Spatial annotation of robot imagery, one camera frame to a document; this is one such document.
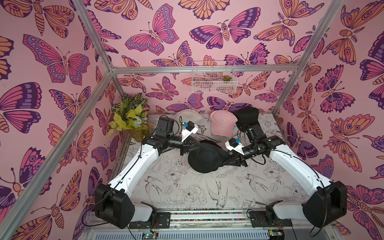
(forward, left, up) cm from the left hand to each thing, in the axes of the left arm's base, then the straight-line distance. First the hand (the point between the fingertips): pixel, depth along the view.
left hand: (202, 145), depth 70 cm
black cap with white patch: (-6, -3, -2) cm, 6 cm away
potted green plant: (+22, +40, -2) cm, 46 cm away
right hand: (-3, -11, -6) cm, 13 cm away
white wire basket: (+48, -9, +7) cm, 49 cm away
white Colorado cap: (+36, +10, -17) cm, 41 cm away
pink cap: (+32, -16, -20) cm, 41 cm away
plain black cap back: (+43, -37, -25) cm, 62 cm away
